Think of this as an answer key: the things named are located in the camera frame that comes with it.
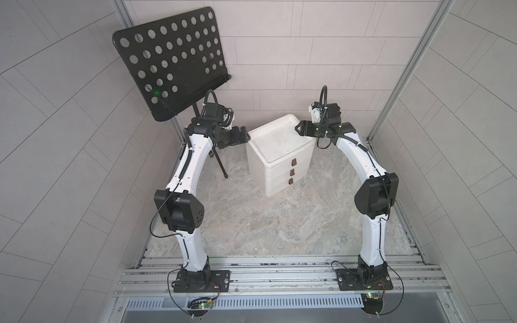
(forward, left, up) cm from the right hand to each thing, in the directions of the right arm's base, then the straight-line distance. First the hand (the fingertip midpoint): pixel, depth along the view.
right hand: (301, 125), depth 91 cm
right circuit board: (-64, -16, -26) cm, 71 cm away
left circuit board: (-61, +43, -26) cm, 79 cm away
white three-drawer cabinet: (-17, +12, -1) cm, 20 cm away
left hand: (-8, +25, +3) cm, 26 cm away
